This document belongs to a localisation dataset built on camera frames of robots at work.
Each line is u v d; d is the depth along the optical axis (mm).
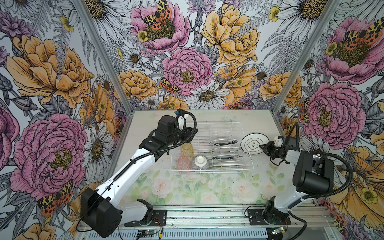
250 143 1013
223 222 735
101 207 380
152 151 510
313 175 491
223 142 959
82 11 718
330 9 721
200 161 855
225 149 925
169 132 586
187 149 890
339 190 426
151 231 712
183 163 890
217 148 894
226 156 894
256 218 739
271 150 871
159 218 736
